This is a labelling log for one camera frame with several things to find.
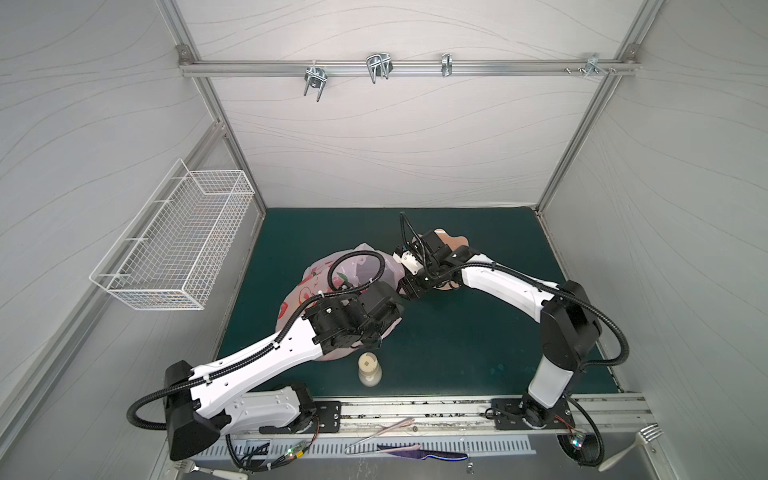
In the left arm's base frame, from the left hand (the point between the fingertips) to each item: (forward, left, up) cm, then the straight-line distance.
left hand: (401, 311), depth 72 cm
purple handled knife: (-27, -6, -19) cm, 33 cm away
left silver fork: (-32, +41, -18) cm, 55 cm away
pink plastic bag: (+7, +15, +5) cm, 18 cm away
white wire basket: (+8, +54, +12) cm, 56 cm away
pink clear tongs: (-23, +4, -18) cm, 30 cm away
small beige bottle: (-11, +7, -9) cm, 16 cm away
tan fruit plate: (+35, -19, -15) cm, 42 cm away
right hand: (+14, -2, -7) cm, 16 cm away
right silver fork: (-22, -60, -19) cm, 67 cm away
